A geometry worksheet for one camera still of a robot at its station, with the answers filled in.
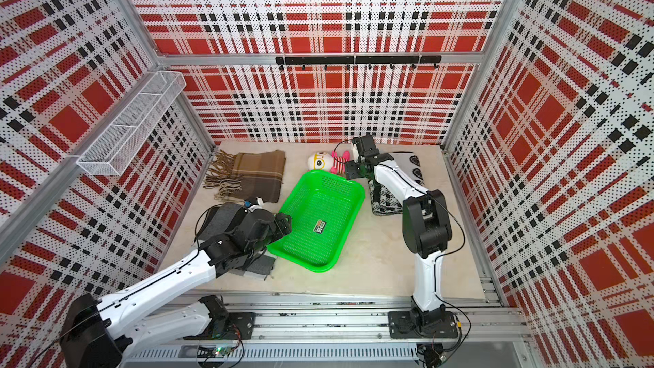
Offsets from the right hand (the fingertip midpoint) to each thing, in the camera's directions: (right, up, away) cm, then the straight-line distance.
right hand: (358, 167), depth 97 cm
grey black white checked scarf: (-53, -20, -2) cm, 57 cm away
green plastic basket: (-14, -17, +5) cm, 22 cm away
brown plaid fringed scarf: (-45, -4, +11) cm, 47 cm away
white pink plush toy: (-15, +3, +10) cm, 18 cm away
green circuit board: (-41, -52, -28) cm, 71 cm away
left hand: (-24, -18, -16) cm, 34 cm away
